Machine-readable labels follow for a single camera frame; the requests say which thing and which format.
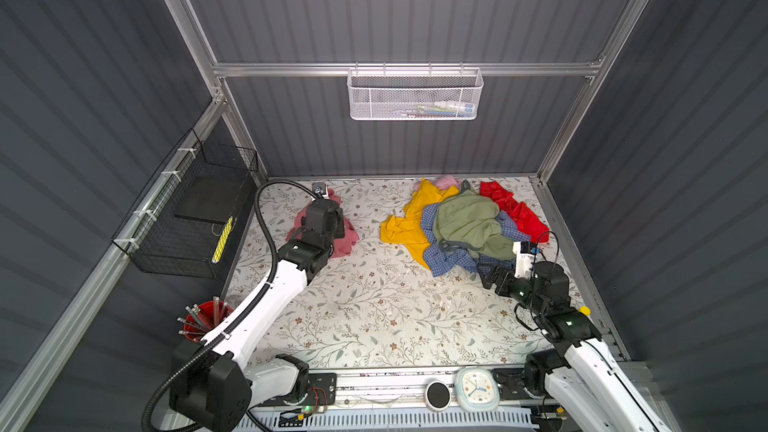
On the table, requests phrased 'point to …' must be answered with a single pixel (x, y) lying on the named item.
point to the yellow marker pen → (220, 246)
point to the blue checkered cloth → (439, 262)
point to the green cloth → (472, 219)
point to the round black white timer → (438, 395)
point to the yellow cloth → (408, 229)
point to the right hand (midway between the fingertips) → (493, 269)
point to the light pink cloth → (447, 181)
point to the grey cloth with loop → (450, 245)
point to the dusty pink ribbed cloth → (341, 246)
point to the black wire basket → (186, 222)
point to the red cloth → (527, 221)
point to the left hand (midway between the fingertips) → (326, 212)
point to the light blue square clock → (476, 390)
